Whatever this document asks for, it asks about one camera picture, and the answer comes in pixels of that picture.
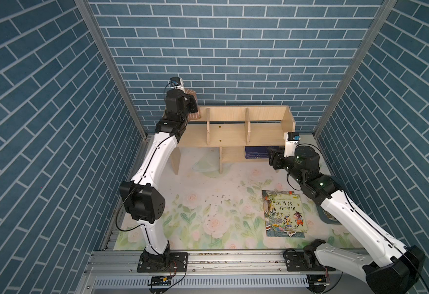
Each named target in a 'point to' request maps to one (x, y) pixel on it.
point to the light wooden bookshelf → (242, 133)
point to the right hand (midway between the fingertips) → (276, 149)
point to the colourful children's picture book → (284, 214)
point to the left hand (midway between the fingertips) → (196, 93)
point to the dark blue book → (257, 152)
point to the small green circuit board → (160, 281)
